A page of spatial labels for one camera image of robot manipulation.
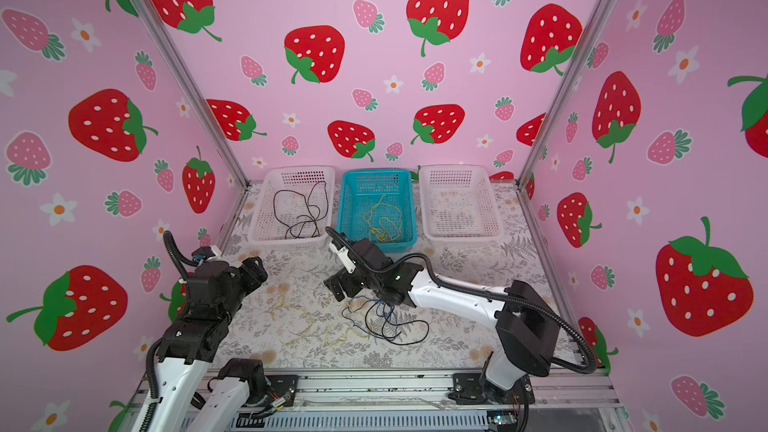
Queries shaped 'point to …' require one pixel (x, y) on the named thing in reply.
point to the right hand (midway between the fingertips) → (335, 271)
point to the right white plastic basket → (458, 205)
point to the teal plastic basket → (359, 191)
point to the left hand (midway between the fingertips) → (250, 263)
